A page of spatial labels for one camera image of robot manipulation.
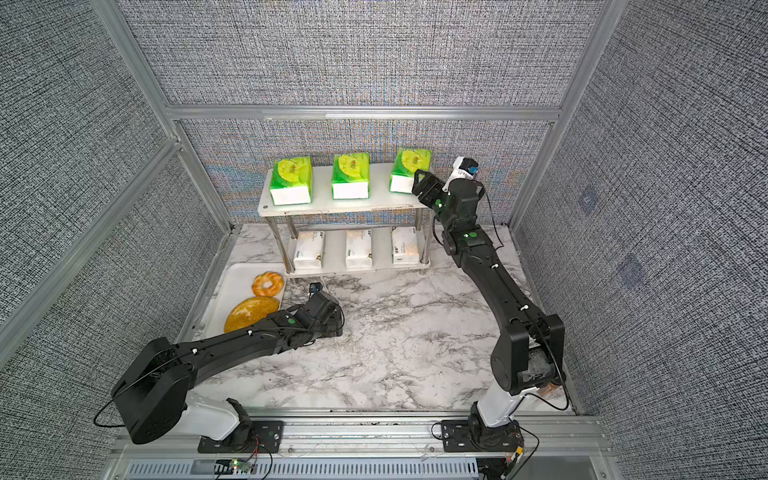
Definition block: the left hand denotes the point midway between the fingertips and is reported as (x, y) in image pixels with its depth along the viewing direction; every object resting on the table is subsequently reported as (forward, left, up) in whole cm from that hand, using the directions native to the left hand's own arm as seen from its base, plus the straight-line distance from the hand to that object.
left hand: (337, 320), depth 87 cm
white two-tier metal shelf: (+49, 0, -6) cm, 49 cm away
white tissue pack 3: (+23, -21, +5) cm, 32 cm away
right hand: (+24, -25, +35) cm, 49 cm away
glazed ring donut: (+19, +23, -6) cm, 31 cm away
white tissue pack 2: (+22, -7, +4) cm, 24 cm away
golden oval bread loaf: (+5, +27, -1) cm, 28 cm away
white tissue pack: (+23, +10, +5) cm, 25 cm away
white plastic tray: (+19, +36, -8) cm, 41 cm away
